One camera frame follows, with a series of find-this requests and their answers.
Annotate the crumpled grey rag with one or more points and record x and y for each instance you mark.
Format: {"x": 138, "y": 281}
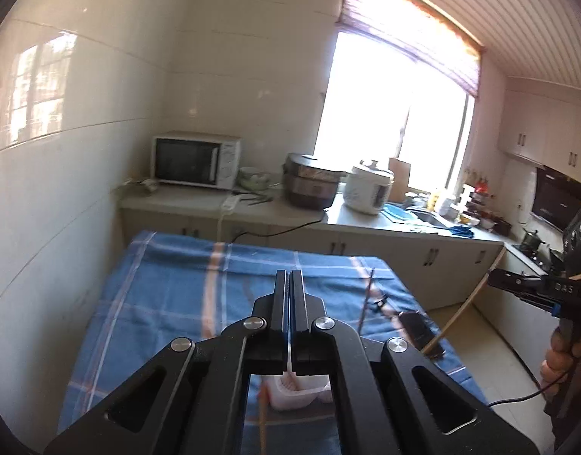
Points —
{"x": 138, "y": 187}

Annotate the steel kitchen sink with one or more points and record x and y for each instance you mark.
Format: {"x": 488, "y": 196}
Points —
{"x": 430, "y": 219}

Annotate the white power strip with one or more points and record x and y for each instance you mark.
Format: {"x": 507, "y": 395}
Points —
{"x": 229, "y": 202}

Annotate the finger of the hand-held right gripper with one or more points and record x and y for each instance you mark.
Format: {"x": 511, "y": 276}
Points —
{"x": 513, "y": 285}

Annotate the bowl of eggs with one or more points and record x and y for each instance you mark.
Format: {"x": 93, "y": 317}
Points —
{"x": 253, "y": 179}

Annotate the wooden cutting board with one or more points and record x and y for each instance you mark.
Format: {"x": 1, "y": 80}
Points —
{"x": 400, "y": 175}

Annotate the blue plaid tablecloth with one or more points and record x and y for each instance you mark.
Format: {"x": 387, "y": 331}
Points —
{"x": 167, "y": 284}

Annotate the person's right hand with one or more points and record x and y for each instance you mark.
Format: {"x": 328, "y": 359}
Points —
{"x": 558, "y": 358}

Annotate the dark metal utensil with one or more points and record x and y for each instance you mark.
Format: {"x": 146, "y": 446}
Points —
{"x": 258, "y": 199}

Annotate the gas stove with pot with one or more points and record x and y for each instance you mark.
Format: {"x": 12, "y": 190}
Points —
{"x": 539, "y": 249}

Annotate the stack of white bowls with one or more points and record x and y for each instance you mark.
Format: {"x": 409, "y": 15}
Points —
{"x": 447, "y": 204}

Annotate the blue rag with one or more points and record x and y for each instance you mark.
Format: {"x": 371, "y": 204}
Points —
{"x": 462, "y": 232}

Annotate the white plastic chopstick holder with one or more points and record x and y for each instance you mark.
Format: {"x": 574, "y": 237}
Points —
{"x": 295, "y": 396}

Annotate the white rice cooker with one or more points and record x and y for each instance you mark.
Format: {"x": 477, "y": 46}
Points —
{"x": 368, "y": 189}

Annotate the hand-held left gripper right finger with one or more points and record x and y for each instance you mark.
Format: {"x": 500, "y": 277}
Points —
{"x": 297, "y": 303}

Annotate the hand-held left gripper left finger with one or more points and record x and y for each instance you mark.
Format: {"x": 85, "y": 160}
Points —
{"x": 281, "y": 303}

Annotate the black smartphone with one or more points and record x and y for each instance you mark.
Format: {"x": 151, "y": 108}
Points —
{"x": 420, "y": 331}

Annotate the white kitchen counter cabinets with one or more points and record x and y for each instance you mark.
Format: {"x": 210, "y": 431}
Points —
{"x": 186, "y": 220}

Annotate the person's right forearm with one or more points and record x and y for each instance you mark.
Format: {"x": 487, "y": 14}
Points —
{"x": 572, "y": 417}

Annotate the white wall cabinets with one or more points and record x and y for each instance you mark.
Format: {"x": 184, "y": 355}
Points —
{"x": 551, "y": 132}

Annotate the white microwave oven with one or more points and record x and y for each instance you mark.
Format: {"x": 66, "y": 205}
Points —
{"x": 191, "y": 161}

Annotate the long wooden chopstick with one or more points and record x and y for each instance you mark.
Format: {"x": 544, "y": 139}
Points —
{"x": 289, "y": 362}
{"x": 465, "y": 303}

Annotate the dark rice cooker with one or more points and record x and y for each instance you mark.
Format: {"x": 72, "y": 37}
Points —
{"x": 311, "y": 182}

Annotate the kitchen window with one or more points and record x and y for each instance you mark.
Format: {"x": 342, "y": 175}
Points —
{"x": 390, "y": 118}

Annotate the dark wooden chopstick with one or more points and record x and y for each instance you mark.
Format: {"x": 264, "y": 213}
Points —
{"x": 365, "y": 303}

